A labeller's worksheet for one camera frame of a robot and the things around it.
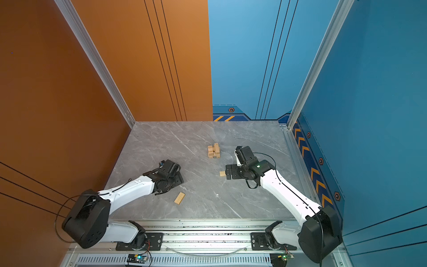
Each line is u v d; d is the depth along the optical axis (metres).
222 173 0.95
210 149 1.02
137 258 0.71
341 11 0.71
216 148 0.99
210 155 1.00
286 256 0.70
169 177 0.70
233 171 0.71
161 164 0.82
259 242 0.72
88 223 0.43
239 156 0.64
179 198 0.85
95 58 0.85
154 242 0.74
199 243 0.75
